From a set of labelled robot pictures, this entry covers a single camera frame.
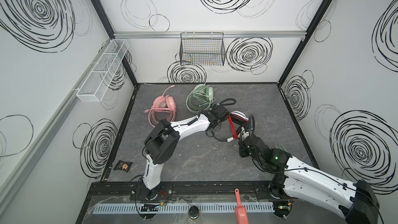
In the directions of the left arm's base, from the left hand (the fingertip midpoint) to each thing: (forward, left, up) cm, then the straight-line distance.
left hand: (216, 124), depth 91 cm
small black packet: (-24, +49, -4) cm, 55 cm away
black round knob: (-42, +10, +5) cm, 44 cm away
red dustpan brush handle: (-41, -10, -3) cm, 42 cm away
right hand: (-13, -10, +3) cm, 17 cm away
